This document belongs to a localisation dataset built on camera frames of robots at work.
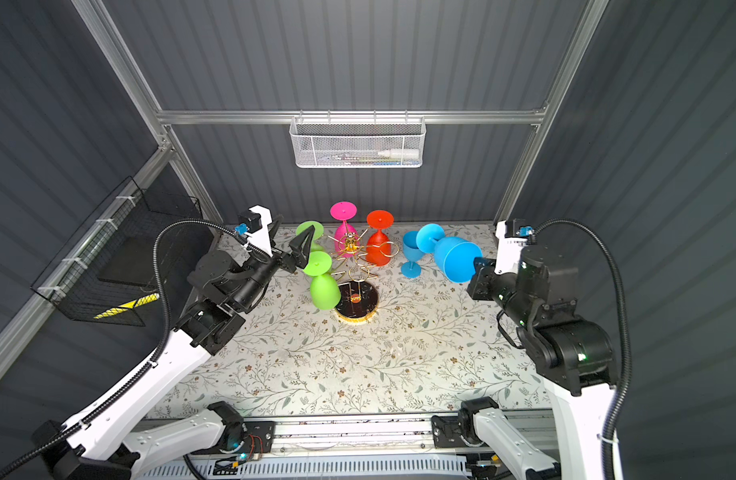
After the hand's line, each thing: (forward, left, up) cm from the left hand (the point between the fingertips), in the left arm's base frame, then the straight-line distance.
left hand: (296, 222), depth 61 cm
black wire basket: (+1, +46, -14) cm, 48 cm away
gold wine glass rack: (+6, -12, -40) cm, 42 cm away
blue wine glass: (+18, -31, -42) cm, 56 cm away
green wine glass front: (-3, -3, -22) cm, 22 cm away
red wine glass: (+13, -19, -24) cm, 33 cm away
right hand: (-11, -36, -2) cm, 38 cm away
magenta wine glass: (+16, -9, -20) cm, 28 cm away
